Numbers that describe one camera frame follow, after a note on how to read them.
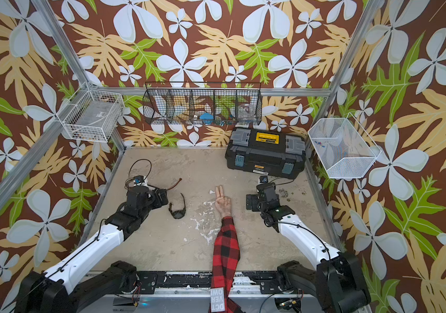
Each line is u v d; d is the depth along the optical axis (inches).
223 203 36.6
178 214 34.9
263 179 30.1
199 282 29.5
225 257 30.3
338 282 15.8
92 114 34.0
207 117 37.7
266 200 25.6
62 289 15.6
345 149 32.6
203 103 38.4
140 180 28.3
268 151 37.8
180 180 41.3
